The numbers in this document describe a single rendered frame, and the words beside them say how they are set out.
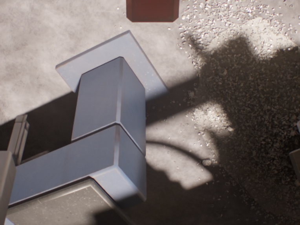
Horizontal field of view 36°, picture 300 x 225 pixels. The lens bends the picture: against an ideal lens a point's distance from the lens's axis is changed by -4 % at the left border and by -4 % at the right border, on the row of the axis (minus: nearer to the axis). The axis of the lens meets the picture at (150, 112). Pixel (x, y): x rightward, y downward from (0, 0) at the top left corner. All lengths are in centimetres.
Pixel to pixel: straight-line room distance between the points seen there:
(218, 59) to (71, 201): 34
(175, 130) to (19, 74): 30
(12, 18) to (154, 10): 59
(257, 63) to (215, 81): 8
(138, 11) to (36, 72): 64
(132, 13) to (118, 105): 49
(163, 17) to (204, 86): 64
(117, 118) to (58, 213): 15
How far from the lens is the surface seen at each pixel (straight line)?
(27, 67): 81
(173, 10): 18
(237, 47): 78
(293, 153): 60
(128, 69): 76
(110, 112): 67
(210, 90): 82
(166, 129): 88
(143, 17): 18
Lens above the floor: 64
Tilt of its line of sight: 49 degrees down
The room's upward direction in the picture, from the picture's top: 179 degrees clockwise
